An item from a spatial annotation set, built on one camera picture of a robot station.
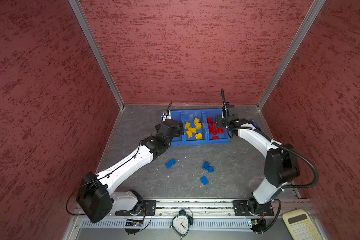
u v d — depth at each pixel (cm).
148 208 74
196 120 107
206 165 89
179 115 101
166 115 66
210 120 95
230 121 70
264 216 72
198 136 100
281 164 47
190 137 100
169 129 56
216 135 103
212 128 103
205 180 85
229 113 70
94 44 85
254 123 104
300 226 68
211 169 85
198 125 105
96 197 39
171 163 88
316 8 71
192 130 103
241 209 74
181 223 67
